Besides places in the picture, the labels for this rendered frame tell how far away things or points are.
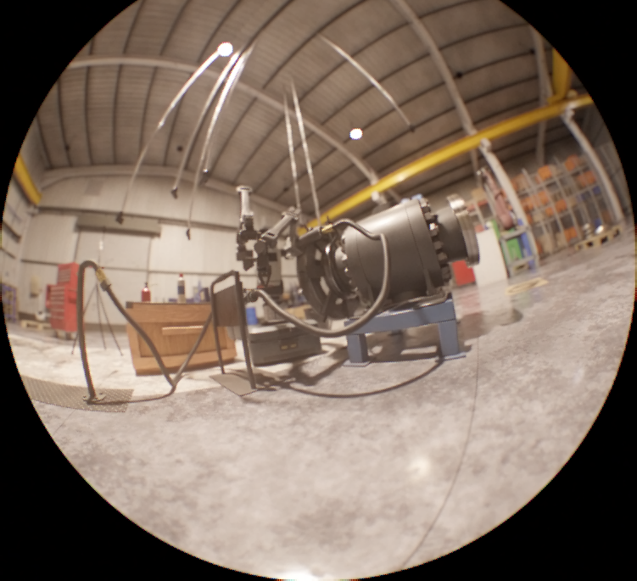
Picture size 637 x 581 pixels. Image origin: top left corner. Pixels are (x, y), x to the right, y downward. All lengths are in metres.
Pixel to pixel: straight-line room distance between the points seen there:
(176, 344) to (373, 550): 1.38
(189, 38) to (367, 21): 5.87
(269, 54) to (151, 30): 4.57
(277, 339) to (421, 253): 1.02
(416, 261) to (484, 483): 0.94
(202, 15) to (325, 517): 8.78
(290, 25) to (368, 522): 8.52
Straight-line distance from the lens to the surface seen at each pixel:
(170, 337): 1.43
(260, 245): 0.92
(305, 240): 1.17
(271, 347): 1.31
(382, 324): 0.94
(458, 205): 1.13
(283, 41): 8.19
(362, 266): 1.10
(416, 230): 1.02
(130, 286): 9.51
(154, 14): 8.87
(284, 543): 0.37
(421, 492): 0.39
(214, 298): 1.21
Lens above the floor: 0.33
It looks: 14 degrees up
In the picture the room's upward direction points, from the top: 9 degrees counter-clockwise
